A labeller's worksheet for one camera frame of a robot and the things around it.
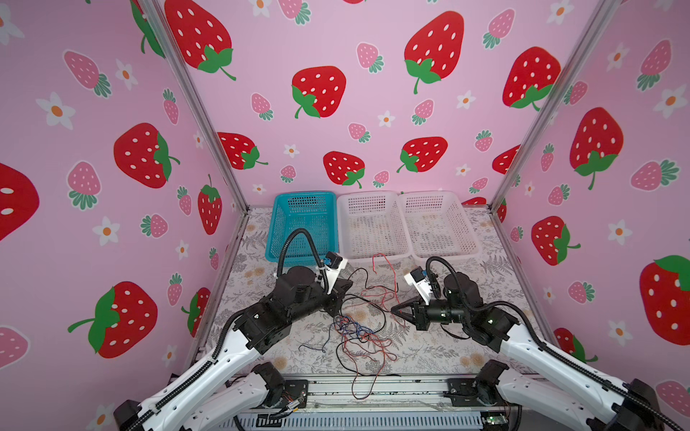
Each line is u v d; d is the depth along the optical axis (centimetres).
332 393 76
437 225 114
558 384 46
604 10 69
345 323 87
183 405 41
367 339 84
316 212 120
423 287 66
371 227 113
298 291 50
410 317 67
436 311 64
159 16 69
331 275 59
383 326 87
